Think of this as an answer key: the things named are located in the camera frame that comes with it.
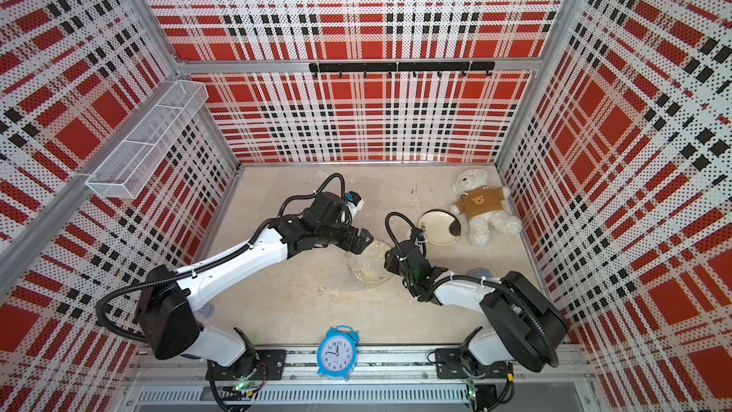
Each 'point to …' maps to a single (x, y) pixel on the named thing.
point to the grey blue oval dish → (479, 272)
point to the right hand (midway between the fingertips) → (393, 254)
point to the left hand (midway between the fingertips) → (363, 233)
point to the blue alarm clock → (336, 351)
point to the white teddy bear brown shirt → (483, 205)
